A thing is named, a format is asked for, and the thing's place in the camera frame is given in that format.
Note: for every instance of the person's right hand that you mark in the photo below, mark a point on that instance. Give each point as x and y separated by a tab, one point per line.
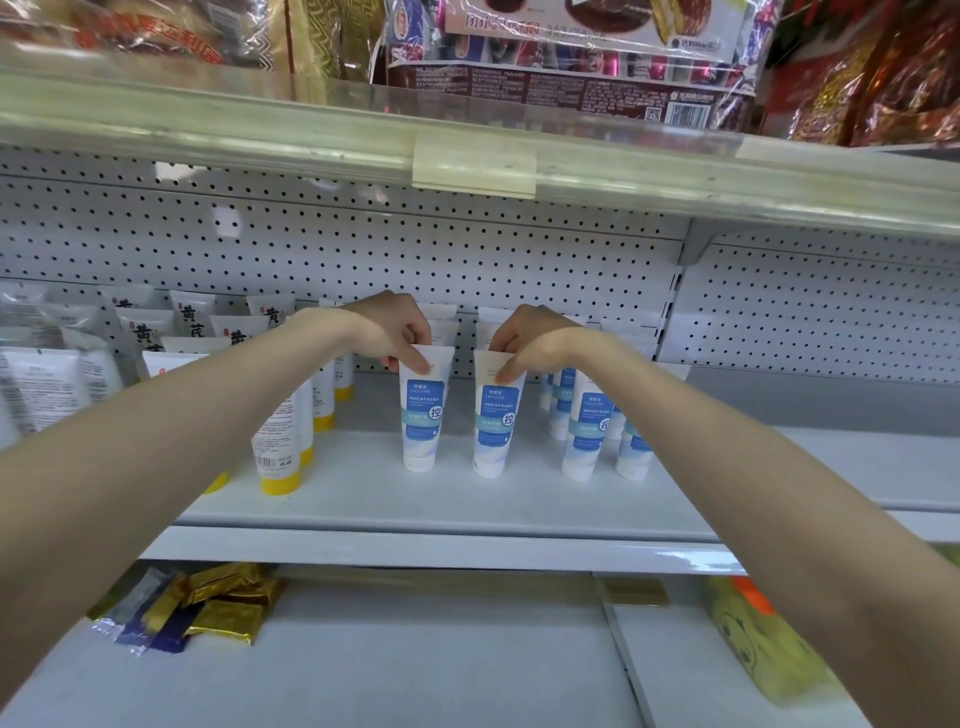
555	337

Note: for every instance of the person's left hand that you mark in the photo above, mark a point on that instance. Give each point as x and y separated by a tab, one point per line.
394	326

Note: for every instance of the group of blue-labelled white tubes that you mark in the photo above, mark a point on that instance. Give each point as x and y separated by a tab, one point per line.
585	442

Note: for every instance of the white tube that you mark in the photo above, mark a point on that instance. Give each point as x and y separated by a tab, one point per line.
495	442
421	435

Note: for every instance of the row of yellow cap tubes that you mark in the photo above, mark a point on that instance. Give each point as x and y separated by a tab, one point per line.
277	450

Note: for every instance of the person's right forearm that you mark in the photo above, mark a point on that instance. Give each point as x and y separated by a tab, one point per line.
810	540

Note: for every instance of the person's left forearm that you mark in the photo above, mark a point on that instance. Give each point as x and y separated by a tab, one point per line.
112	487

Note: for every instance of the blue snack packet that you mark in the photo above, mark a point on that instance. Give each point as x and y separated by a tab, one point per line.
176	636

